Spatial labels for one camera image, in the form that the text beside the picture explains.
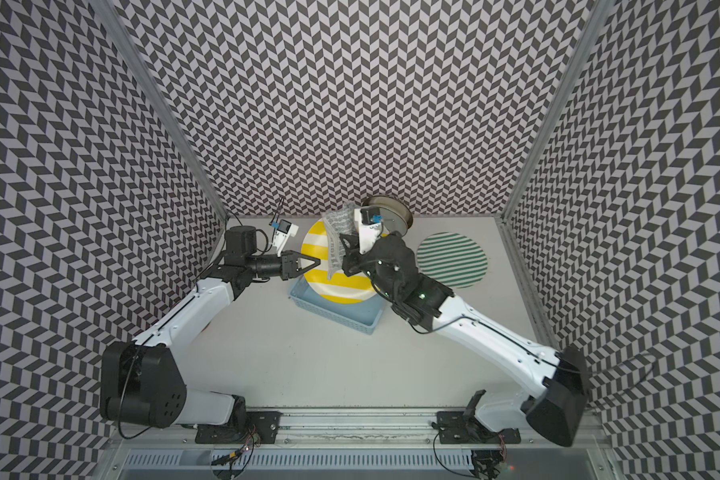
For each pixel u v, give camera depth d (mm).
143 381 411
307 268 738
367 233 561
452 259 961
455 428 729
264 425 726
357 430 738
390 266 474
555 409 372
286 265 693
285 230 722
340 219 623
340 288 824
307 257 782
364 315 889
